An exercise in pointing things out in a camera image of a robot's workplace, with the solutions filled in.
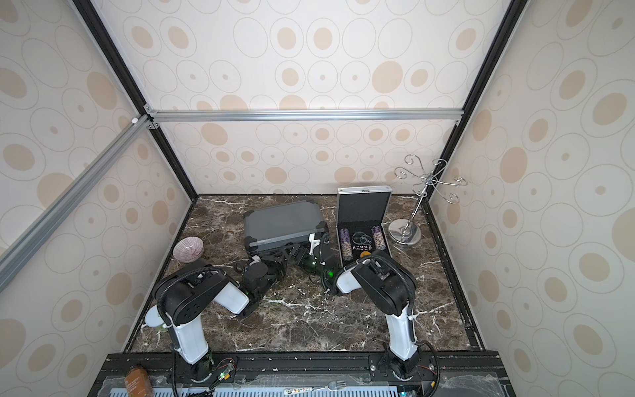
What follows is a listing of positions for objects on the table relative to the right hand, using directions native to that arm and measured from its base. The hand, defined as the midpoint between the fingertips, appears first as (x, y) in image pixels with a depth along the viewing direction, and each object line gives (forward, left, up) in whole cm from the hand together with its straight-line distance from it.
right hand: (295, 251), depth 91 cm
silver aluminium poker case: (+17, -25, +3) cm, 30 cm away
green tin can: (-25, +43, -2) cm, 50 cm away
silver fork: (-40, -15, -8) cm, 43 cm away
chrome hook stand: (+16, -45, -7) cm, 48 cm away
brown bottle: (-42, +39, -3) cm, 58 cm away
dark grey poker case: (+9, +3, +4) cm, 11 cm away
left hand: (-1, -1, +3) cm, 4 cm away
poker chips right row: (+11, -32, -5) cm, 34 cm away
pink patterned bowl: (+2, +44, -4) cm, 44 cm away
